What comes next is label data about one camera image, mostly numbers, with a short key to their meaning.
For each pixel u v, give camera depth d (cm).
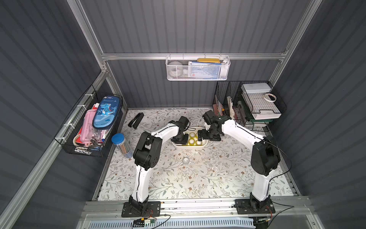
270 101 97
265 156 49
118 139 79
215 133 76
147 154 56
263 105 94
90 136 66
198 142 99
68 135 62
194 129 82
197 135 83
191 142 99
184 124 83
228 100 112
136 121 111
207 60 89
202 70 86
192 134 102
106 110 70
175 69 84
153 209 73
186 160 91
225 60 87
